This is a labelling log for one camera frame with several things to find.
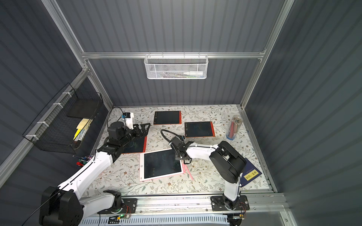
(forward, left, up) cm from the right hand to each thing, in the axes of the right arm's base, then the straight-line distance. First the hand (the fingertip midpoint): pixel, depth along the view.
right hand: (182, 154), depth 92 cm
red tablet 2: (+21, -12, 0) cm, 24 cm away
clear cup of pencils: (+13, -34, +17) cm, 40 cm away
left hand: (+7, +20, +23) cm, 32 cm away
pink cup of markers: (-10, +55, +13) cm, 57 cm away
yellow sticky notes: (+2, +53, +28) cm, 60 cm away
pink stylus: (-11, -5, -1) cm, 12 cm away
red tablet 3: (+7, +32, 0) cm, 33 cm away
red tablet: (+32, +13, 0) cm, 34 cm away
